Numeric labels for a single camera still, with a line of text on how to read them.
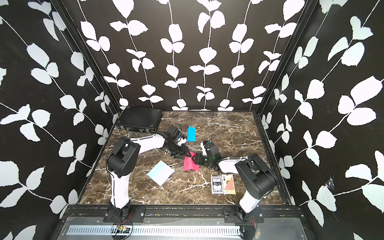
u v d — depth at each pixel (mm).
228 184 838
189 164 897
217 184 832
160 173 885
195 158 855
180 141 863
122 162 528
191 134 1074
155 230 701
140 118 1202
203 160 819
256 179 469
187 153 884
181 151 844
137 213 743
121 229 702
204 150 781
